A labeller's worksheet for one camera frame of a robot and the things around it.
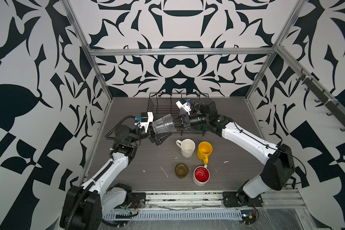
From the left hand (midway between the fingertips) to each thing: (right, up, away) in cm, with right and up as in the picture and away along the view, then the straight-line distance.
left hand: (168, 121), depth 65 cm
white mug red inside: (+18, -31, +16) cm, 39 cm away
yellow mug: (+22, -19, +25) cm, 38 cm away
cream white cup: (+11, -17, +24) cm, 32 cm away
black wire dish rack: (-7, +11, +52) cm, 53 cm away
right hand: (+1, -2, +2) cm, 2 cm away
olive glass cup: (+7, -29, +18) cm, 35 cm away
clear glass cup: (-1, -1, -2) cm, 3 cm away
